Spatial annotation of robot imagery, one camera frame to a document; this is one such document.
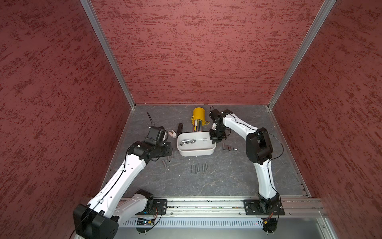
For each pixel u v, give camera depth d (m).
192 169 0.87
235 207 0.76
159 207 0.74
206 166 0.88
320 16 0.74
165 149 0.68
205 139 0.99
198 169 0.86
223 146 0.97
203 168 0.87
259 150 0.59
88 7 0.71
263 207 0.65
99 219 0.36
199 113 1.07
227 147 0.96
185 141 0.97
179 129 1.03
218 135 0.84
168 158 0.91
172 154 0.92
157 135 0.58
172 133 1.01
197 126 1.05
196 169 0.87
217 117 0.74
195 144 0.98
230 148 0.95
